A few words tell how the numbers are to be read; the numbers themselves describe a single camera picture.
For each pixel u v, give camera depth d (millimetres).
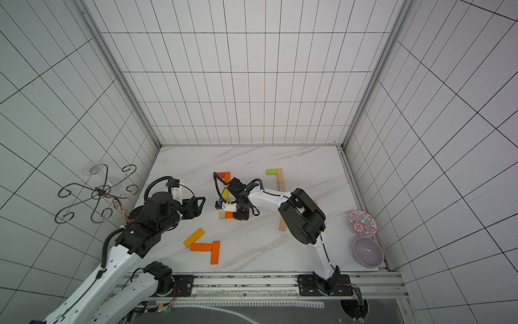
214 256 796
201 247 822
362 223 880
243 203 685
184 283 732
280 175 1063
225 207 817
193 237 847
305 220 546
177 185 665
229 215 835
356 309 673
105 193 641
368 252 798
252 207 682
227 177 1035
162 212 551
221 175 1080
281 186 1006
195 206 669
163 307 670
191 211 651
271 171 1069
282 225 896
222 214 899
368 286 743
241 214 825
